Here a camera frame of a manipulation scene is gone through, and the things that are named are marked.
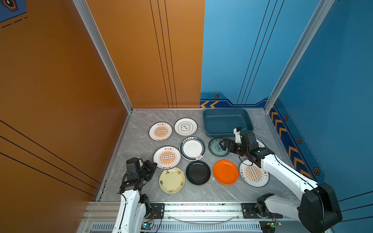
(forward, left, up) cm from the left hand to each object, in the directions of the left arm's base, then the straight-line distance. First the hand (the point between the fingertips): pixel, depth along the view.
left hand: (157, 161), depth 84 cm
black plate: (-3, -24, -7) cm, 26 cm away
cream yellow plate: (-9, -9, -6) cm, 14 cm away
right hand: (+8, -39, +7) cm, 40 cm away
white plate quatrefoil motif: (+31, -15, -6) cm, 35 cm away
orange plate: (-4, -41, -5) cm, 41 cm away
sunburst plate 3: (-5, -56, -5) cm, 56 cm away
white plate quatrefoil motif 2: (+17, -68, -6) cm, 70 cm away
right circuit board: (-29, -60, -5) cm, 67 cm away
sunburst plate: (+26, +3, -6) cm, 27 cm away
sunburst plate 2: (+4, -5, -3) cm, 7 cm away
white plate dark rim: (+12, -21, -6) cm, 25 cm away
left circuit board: (-30, +2, -7) cm, 31 cm away
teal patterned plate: (+13, -36, -5) cm, 39 cm away
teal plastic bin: (+36, -42, -6) cm, 56 cm away
